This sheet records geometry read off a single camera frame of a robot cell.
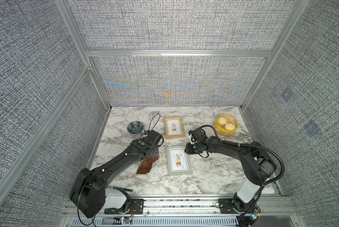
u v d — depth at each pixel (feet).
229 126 3.30
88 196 1.31
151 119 3.72
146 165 2.58
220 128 3.29
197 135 2.45
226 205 2.41
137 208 2.41
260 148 1.59
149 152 1.95
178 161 2.94
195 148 2.63
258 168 1.55
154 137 2.12
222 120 3.37
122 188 2.61
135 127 3.39
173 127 3.48
